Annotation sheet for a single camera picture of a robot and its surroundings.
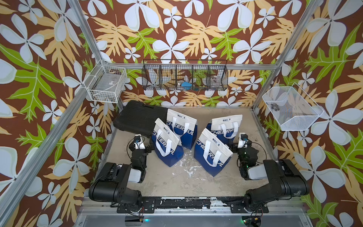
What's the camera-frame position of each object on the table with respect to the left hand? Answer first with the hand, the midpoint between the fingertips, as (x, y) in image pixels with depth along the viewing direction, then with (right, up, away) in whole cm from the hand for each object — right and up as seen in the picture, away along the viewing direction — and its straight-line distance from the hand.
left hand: (143, 137), depth 88 cm
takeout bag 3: (+41, -7, -13) cm, 43 cm away
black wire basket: (+27, +43, +11) cm, 52 cm away
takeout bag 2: (+26, +6, -6) cm, 28 cm away
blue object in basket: (+28, +35, +7) cm, 45 cm away
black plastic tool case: (-9, +13, +20) cm, 25 cm away
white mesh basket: (+90, +16, -8) cm, 92 cm away
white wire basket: (-23, +34, -2) cm, 41 cm away
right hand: (+60, 0, +2) cm, 60 cm away
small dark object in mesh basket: (+82, +19, -3) cm, 84 cm away
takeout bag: (+16, -2, -15) cm, 22 cm away
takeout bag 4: (+51, +6, -6) cm, 52 cm away
